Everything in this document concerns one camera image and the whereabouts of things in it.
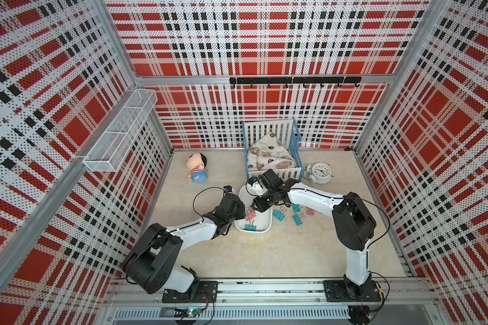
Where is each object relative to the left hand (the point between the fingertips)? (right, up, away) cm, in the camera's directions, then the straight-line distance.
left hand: (243, 206), depth 92 cm
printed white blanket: (+13, +26, +23) cm, 37 cm away
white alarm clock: (+39, +15, +13) cm, 44 cm away
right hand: (+7, +1, -2) cm, 7 cm away
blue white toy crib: (+24, +37, +22) cm, 49 cm away
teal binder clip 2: (+25, -6, 0) cm, 26 cm away
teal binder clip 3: (+3, -9, -3) cm, 10 cm away
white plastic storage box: (+9, -7, +1) cm, 12 cm away
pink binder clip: (+4, -4, +1) cm, 5 cm away
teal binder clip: (+17, -4, +1) cm, 17 cm away
